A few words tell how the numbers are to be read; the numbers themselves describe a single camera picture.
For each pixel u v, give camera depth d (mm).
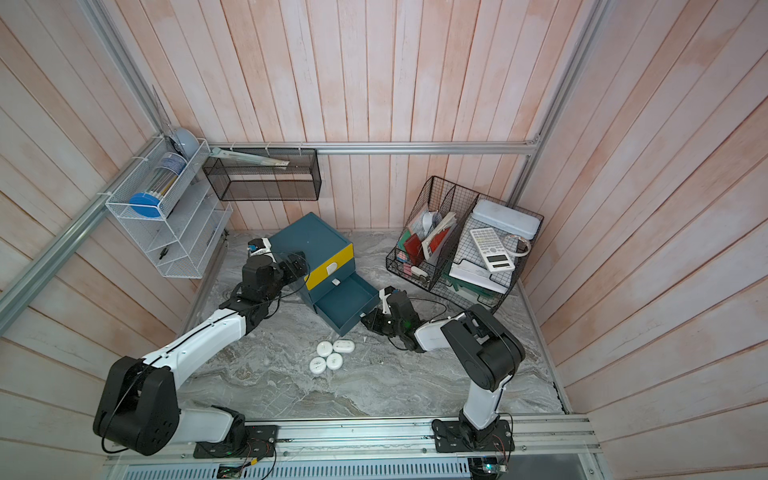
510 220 928
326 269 837
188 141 835
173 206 744
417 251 1071
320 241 879
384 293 895
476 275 844
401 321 745
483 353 489
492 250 858
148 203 688
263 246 756
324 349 876
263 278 640
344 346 878
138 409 411
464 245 887
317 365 839
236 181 1040
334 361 857
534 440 748
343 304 945
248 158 906
